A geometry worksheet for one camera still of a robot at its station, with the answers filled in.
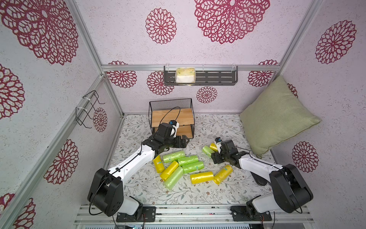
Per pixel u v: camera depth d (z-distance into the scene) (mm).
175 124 755
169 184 802
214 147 945
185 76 898
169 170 869
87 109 775
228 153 701
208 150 948
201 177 818
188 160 898
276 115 823
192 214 755
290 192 428
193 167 862
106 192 415
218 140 828
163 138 626
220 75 941
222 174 838
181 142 734
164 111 1005
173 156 903
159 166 876
